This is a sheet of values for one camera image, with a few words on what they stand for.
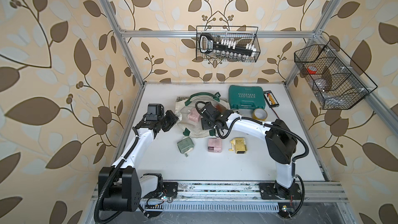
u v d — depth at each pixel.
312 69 0.81
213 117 0.69
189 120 0.97
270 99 1.08
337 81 0.73
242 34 0.91
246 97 1.05
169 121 0.75
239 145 0.85
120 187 0.40
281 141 0.49
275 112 1.02
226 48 0.83
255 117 0.99
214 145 0.84
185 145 0.84
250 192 0.75
